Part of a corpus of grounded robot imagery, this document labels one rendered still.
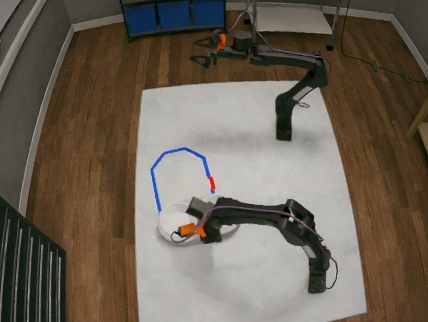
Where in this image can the blue tape outline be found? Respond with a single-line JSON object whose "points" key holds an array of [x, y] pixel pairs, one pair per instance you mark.
{"points": [[172, 151]]}

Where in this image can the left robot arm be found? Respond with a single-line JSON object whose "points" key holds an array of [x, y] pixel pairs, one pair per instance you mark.
{"points": [[271, 215]]}

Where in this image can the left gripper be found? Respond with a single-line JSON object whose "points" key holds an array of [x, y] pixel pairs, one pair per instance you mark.
{"points": [[209, 235]]}

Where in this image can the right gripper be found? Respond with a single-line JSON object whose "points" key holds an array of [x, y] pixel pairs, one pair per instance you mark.
{"points": [[217, 50]]}

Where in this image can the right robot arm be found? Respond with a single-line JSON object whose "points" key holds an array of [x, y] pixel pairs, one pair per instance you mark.
{"points": [[263, 55]]}

